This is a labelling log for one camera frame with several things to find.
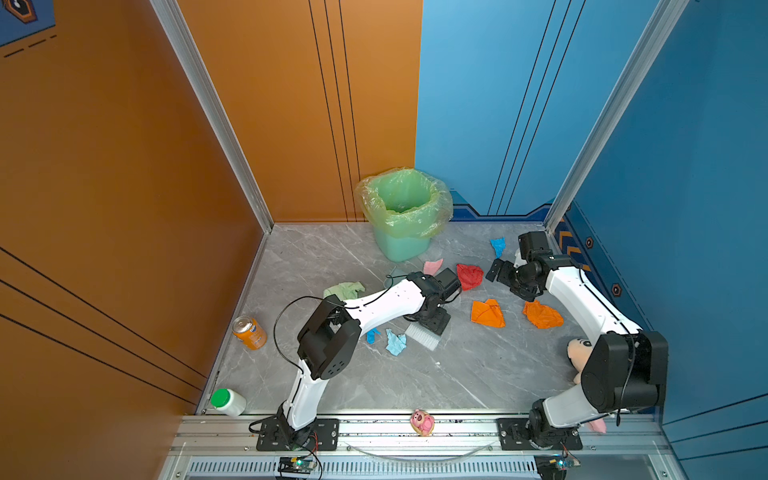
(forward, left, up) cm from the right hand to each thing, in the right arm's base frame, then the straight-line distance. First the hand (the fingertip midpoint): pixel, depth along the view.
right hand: (496, 281), depth 88 cm
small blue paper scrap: (-11, +38, -12) cm, 41 cm away
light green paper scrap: (+4, +47, -10) cm, 48 cm away
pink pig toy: (-35, +24, -10) cm, 43 cm away
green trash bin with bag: (+17, +26, +14) cm, 35 cm away
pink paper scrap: (+14, +17, -12) cm, 25 cm away
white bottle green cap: (-32, +70, -3) cm, 77 cm away
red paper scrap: (+9, +5, -11) cm, 15 cm away
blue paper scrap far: (+24, -9, -12) cm, 28 cm away
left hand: (-8, +20, -7) cm, 23 cm away
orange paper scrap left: (-4, +1, -12) cm, 12 cm away
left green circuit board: (-43, +52, -13) cm, 69 cm away
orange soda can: (-15, +69, -1) cm, 71 cm away
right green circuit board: (-44, -7, -14) cm, 46 cm away
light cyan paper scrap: (-14, +30, -11) cm, 35 cm away
